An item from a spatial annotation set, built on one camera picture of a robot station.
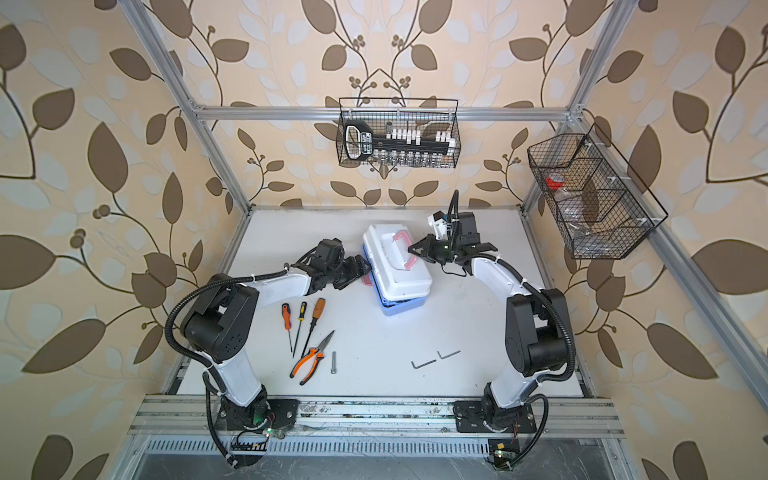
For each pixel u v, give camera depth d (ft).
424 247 2.65
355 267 2.81
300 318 2.99
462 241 2.32
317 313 2.99
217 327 1.60
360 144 2.77
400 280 2.74
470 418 2.41
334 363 2.72
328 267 2.53
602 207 2.39
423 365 2.71
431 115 2.99
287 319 2.99
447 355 2.77
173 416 2.48
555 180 2.65
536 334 1.51
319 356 2.74
